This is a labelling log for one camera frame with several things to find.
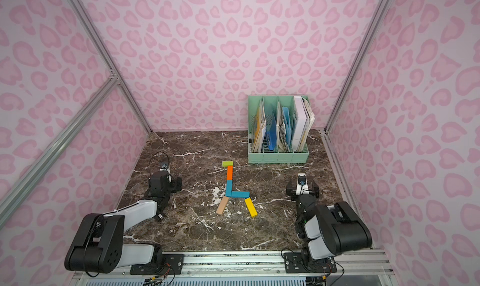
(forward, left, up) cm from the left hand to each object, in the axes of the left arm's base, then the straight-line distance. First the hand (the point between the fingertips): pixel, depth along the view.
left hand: (167, 175), depth 92 cm
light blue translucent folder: (+26, -59, +17) cm, 67 cm away
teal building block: (-4, -30, -6) cm, 31 cm away
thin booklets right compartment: (+19, -70, +15) cm, 74 cm away
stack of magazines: (+16, -57, +9) cm, 60 cm away
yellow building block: (-14, -41, -6) cm, 44 cm away
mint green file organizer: (+13, -68, -2) cm, 69 cm away
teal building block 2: (-8, -37, -5) cm, 38 cm away
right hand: (-4, -65, +2) cm, 65 cm away
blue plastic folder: (+18, -52, +9) cm, 56 cm away
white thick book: (+19, -66, +16) cm, 70 cm away
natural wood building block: (-13, -27, -6) cm, 31 cm away
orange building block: (+5, -30, -6) cm, 31 cm away
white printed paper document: (+16, -46, +15) cm, 51 cm away
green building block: (+11, -27, -6) cm, 30 cm away
